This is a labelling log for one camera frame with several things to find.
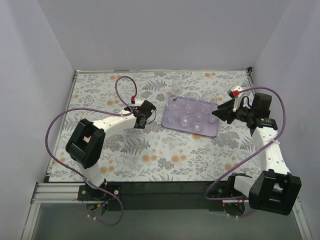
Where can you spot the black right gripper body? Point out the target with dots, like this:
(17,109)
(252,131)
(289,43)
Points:
(230,114)

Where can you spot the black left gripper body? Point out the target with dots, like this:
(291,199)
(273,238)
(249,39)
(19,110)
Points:
(148,110)

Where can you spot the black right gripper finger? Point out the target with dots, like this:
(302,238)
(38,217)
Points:
(225,115)
(227,106)

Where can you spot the clear faceted tumbler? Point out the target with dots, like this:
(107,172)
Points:
(186,117)
(207,101)

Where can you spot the tall clear champagne flute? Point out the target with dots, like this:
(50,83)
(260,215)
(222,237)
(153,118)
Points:
(171,104)

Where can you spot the small clear shot glass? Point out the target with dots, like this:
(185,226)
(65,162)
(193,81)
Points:
(197,126)

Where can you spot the clear wine glass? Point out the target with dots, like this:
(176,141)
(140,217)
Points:
(191,101)

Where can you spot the tall clear highball glass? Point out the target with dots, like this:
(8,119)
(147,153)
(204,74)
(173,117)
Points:
(177,85)

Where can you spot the small clear tumbler front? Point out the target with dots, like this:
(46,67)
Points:
(199,117)

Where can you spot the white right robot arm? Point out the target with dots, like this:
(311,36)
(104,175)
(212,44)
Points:
(275,190)

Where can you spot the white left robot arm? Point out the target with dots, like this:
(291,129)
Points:
(86,142)

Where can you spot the lavender plastic tray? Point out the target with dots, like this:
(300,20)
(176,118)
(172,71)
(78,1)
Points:
(193,121)

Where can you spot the floral patterned table mat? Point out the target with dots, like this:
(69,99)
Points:
(154,153)

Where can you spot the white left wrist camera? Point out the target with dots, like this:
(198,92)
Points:
(137,102)

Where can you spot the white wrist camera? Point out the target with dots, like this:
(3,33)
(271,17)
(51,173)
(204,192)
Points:
(137,102)
(237,96)

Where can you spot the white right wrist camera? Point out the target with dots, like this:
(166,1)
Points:
(237,96)

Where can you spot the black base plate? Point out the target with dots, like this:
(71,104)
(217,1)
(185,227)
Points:
(159,195)

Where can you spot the aluminium frame rail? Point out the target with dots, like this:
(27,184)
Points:
(55,193)

